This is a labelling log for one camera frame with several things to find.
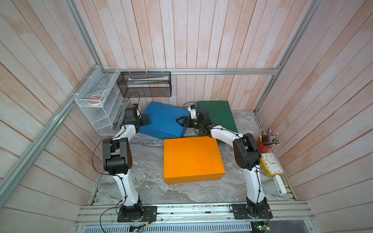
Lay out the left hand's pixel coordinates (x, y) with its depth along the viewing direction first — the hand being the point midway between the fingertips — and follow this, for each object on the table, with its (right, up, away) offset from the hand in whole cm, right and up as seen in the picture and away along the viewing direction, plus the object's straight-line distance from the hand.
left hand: (144, 118), depth 101 cm
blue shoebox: (+15, -2, -10) cm, 18 cm away
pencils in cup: (+82, -14, -11) cm, 84 cm away
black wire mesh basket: (0, +26, +3) cm, 26 cm away
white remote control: (+83, -39, -21) cm, 94 cm away
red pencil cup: (+78, -19, -12) cm, 81 cm away
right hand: (+26, -2, -6) cm, 26 cm away
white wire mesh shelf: (-13, 0, -26) cm, 29 cm away
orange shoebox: (+33, -25, -19) cm, 46 cm away
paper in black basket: (+4, +24, -11) cm, 27 cm away
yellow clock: (+82, -28, -12) cm, 87 cm away
